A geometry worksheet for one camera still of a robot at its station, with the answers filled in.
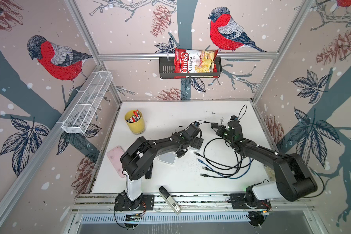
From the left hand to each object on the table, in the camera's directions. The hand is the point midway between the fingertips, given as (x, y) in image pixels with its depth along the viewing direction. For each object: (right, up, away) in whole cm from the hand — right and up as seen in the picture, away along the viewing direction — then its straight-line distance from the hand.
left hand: (196, 139), depth 90 cm
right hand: (+13, +7, +1) cm, 14 cm away
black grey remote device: (-16, -26, -19) cm, 36 cm away
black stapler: (-29, -18, -10) cm, 35 cm away
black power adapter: (-11, -9, -2) cm, 14 cm away
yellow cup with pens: (-42, +12, +7) cm, 44 cm away
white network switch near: (-17, -11, -2) cm, 21 cm away
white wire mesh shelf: (-61, +14, -19) cm, 66 cm away
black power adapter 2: (+15, +8, +13) cm, 21 cm away
